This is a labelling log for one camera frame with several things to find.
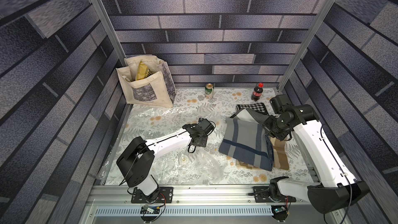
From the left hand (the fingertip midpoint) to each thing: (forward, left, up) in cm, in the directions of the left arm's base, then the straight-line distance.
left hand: (202, 140), depth 86 cm
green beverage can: (+36, -5, +3) cm, 36 cm away
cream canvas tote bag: (+30, +29, +10) cm, 43 cm away
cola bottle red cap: (+35, -39, +3) cm, 52 cm away
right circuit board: (-33, -38, -9) cm, 51 cm away
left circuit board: (-32, +25, -7) cm, 42 cm away
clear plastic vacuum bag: (-12, +1, -6) cm, 13 cm away
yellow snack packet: (+38, +39, +18) cm, 57 cm away
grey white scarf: (+17, -29, +2) cm, 34 cm away
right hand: (-2, -30, +16) cm, 34 cm away
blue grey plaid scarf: (-3, -24, +4) cm, 24 cm away
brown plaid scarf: (-8, -44, -3) cm, 45 cm away
